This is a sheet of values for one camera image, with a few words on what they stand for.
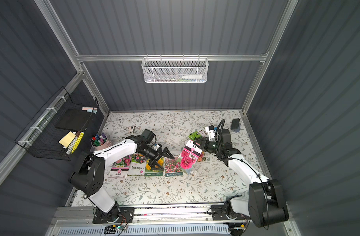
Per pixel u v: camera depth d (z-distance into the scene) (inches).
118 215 27.9
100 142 34.8
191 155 31.3
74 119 29.5
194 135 41.4
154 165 31.6
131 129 42.3
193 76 34.3
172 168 35.0
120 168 34.8
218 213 29.0
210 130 30.9
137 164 35.9
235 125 43.9
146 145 29.8
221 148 26.3
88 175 18.5
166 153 29.6
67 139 27.3
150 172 35.0
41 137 25.4
